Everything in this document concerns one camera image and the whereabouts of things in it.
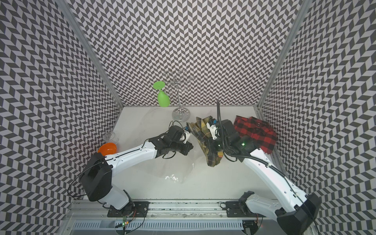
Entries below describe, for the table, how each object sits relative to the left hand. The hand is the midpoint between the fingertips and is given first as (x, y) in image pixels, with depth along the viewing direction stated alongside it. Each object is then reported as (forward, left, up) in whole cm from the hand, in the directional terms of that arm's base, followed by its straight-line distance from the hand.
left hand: (191, 148), depth 82 cm
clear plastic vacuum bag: (+25, +42, -13) cm, 51 cm away
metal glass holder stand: (+35, +9, -10) cm, 38 cm away
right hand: (-4, -9, +10) cm, 13 cm away
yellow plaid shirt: (+3, -4, +15) cm, 16 cm away
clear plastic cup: (+14, +57, -10) cm, 59 cm away
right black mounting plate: (-29, -21, -11) cm, 37 cm away
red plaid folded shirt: (+15, -46, -6) cm, 49 cm away
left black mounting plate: (-29, +28, -8) cm, 41 cm away
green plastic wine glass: (+30, +19, +9) cm, 37 cm away
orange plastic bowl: (+4, +53, -7) cm, 53 cm away
